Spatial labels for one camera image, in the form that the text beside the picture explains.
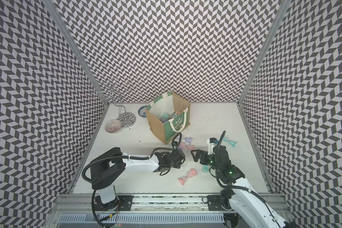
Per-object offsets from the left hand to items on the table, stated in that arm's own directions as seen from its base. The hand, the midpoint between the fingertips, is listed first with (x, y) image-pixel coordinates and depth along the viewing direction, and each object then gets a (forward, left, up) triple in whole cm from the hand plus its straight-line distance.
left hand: (177, 160), depth 88 cm
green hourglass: (+9, -35, +5) cm, 37 cm away
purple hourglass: (+13, -7, +4) cm, 15 cm away
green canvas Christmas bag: (+31, +7, +7) cm, 33 cm away
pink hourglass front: (-9, -7, +2) cm, 12 cm away
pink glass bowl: (+25, +47, +3) cm, 53 cm away
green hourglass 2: (-6, -16, +2) cm, 17 cm away
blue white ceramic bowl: (+37, +27, +4) cm, 47 cm away
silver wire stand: (+56, +56, +12) cm, 80 cm away
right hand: (-1, -11, +9) cm, 15 cm away
